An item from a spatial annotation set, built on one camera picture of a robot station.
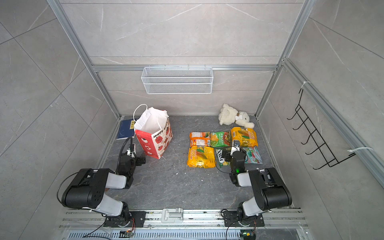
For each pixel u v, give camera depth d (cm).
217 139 104
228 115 108
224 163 90
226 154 83
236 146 78
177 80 101
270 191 46
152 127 99
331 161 58
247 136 100
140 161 86
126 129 111
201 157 90
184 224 73
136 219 73
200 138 102
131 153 79
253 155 95
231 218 73
